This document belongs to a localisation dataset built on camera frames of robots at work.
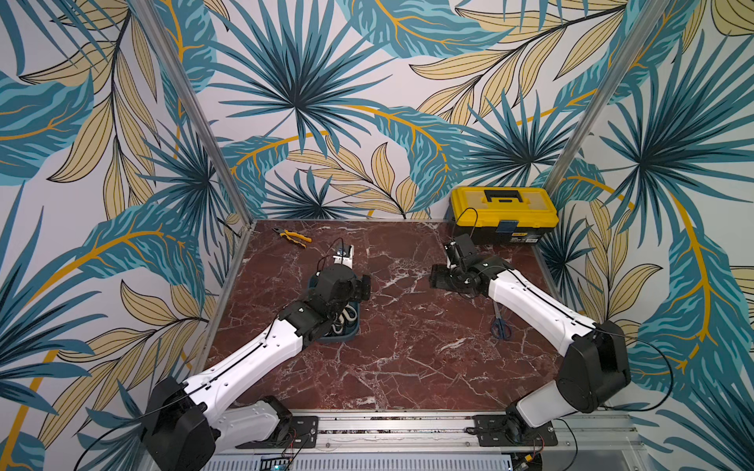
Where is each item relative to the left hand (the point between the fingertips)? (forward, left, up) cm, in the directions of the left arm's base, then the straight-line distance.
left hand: (359, 275), depth 79 cm
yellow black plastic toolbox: (+31, -49, -6) cm, 58 cm away
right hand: (+4, -25, -7) cm, 26 cm away
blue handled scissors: (-4, -44, -21) cm, 49 cm away
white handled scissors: (-2, +4, -18) cm, 19 cm away
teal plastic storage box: (-6, +4, -19) cm, 20 cm away
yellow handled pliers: (+31, +29, -20) cm, 47 cm away
